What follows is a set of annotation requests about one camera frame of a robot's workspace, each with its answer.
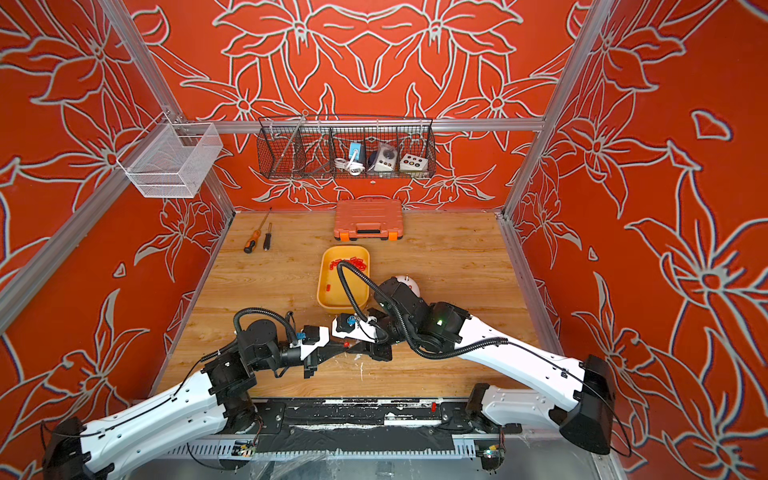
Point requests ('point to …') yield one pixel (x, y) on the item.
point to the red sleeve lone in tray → (328, 287)
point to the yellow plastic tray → (333, 293)
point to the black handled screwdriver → (268, 238)
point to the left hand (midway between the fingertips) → (346, 344)
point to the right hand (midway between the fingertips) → (344, 344)
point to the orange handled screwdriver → (251, 245)
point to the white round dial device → (385, 158)
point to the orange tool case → (368, 219)
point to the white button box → (409, 162)
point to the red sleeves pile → (357, 262)
